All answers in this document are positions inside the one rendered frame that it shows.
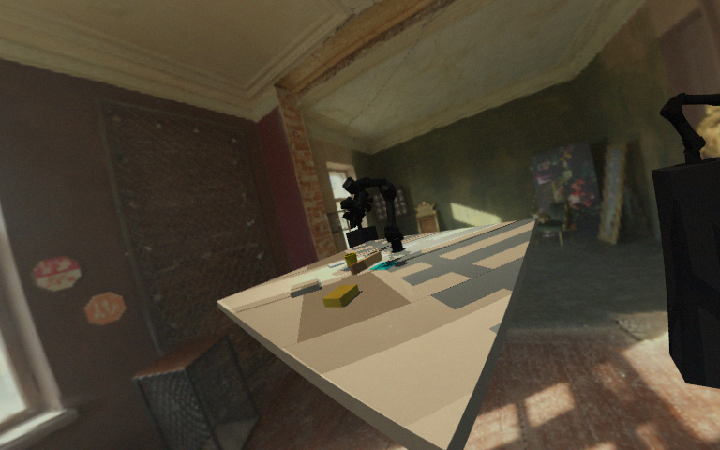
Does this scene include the olive yellow rectangular block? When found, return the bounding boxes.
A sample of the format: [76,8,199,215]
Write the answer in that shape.
[323,284,359,308]

